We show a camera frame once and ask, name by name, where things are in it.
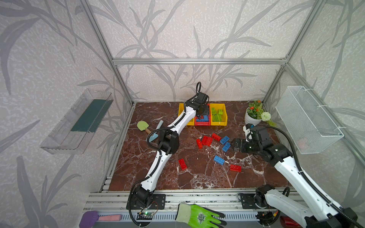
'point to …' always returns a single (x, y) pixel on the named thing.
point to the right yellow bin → (224, 117)
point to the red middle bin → (204, 123)
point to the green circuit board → (144, 215)
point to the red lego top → (216, 137)
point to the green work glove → (196, 216)
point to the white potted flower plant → (255, 113)
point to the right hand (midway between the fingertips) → (236, 142)
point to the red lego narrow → (199, 144)
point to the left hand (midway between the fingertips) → (205, 110)
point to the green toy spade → (142, 126)
